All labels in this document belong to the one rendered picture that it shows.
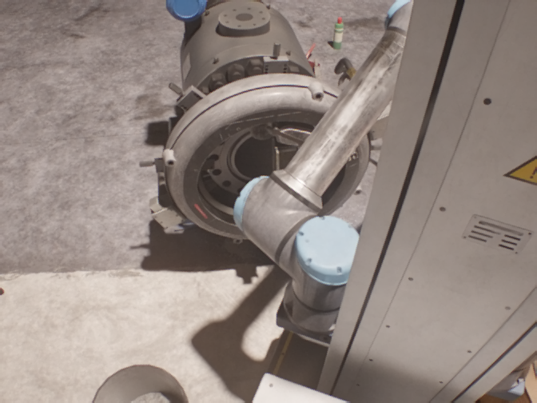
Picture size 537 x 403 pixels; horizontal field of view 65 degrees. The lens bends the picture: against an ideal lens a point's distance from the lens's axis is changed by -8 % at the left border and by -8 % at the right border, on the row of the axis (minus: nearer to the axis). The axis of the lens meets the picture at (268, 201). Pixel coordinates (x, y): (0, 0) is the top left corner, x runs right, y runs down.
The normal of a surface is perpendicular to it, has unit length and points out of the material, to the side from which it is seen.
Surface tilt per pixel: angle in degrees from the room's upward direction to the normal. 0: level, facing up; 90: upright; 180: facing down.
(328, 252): 5
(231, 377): 0
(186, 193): 90
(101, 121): 0
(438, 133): 90
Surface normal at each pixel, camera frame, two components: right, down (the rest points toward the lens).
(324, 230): 0.06, -0.60
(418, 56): -0.37, 0.70
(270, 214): -0.30, -0.26
